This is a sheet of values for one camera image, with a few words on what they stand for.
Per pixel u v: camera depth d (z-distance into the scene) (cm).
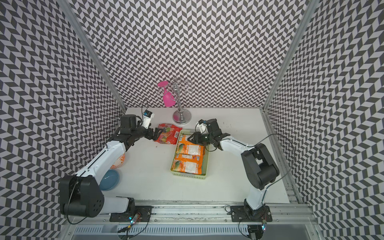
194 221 72
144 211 75
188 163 83
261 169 47
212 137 71
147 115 74
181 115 112
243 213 66
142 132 72
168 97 105
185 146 87
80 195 41
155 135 76
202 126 85
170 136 96
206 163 89
